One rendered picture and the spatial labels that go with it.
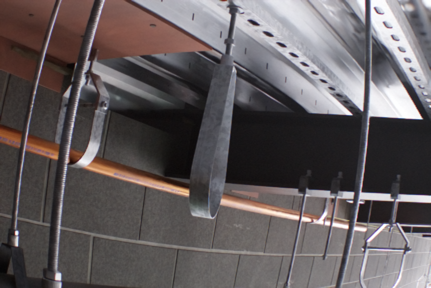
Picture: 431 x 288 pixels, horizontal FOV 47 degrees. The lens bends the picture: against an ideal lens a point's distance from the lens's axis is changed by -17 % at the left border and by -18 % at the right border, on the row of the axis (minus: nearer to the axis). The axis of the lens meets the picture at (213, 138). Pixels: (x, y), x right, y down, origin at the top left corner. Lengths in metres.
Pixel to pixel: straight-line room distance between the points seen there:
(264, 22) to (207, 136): 0.23
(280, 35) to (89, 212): 0.78
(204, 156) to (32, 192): 0.69
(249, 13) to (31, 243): 0.80
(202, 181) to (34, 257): 0.73
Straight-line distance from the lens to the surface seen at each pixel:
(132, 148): 1.61
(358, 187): 0.64
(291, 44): 0.97
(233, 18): 0.84
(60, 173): 0.43
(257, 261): 2.32
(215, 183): 0.84
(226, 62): 0.81
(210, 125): 0.76
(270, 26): 0.90
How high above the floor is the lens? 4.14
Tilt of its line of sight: 9 degrees up
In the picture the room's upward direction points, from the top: 9 degrees clockwise
